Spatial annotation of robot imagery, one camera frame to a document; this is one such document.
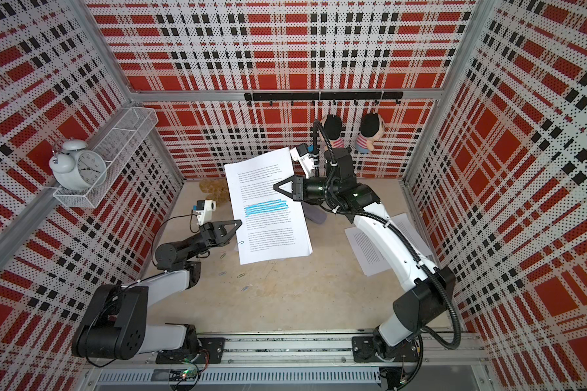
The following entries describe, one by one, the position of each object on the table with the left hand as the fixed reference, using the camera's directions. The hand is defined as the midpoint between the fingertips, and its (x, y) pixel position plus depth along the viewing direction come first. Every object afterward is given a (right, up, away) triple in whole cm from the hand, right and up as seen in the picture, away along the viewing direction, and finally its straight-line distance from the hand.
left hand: (245, 224), depth 69 cm
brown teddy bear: (-23, +12, +39) cm, 47 cm away
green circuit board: (-17, -44, +1) cm, 47 cm away
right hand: (+11, +10, -4) cm, 15 cm away
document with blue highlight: (+8, 0, -2) cm, 8 cm away
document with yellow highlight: (+43, -17, +24) cm, 52 cm away
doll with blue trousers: (+43, +36, +25) cm, 62 cm away
